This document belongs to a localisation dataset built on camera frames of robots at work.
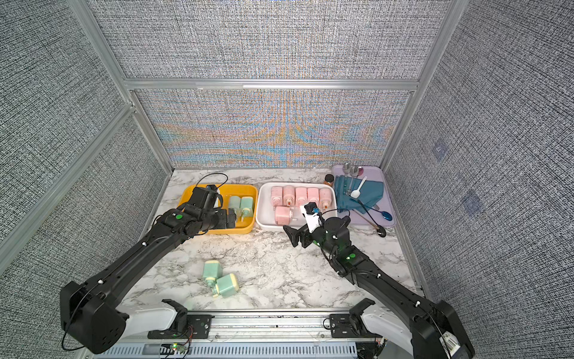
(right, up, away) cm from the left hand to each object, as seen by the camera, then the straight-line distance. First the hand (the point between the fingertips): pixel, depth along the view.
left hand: (229, 216), depth 80 cm
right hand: (+23, +1, -3) cm, 24 cm away
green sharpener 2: (-6, -19, 0) cm, 20 cm away
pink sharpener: (+16, +7, +20) cm, 27 cm away
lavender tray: (+63, -2, +21) cm, 66 cm away
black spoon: (+62, -8, +17) cm, 65 cm away
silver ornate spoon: (+56, +18, +36) cm, 69 cm away
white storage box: (+11, -1, +23) cm, 25 cm away
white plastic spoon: (+55, +8, +30) cm, 63 cm away
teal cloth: (+61, +7, +26) cm, 67 cm away
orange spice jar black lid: (+40, +14, +24) cm, 49 cm away
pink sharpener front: (+19, -2, +15) cm, 24 cm away
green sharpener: (+4, +2, +15) cm, 16 cm away
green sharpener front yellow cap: (0, -23, -4) cm, 24 cm away
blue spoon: (+65, -2, +20) cm, 68 cm away
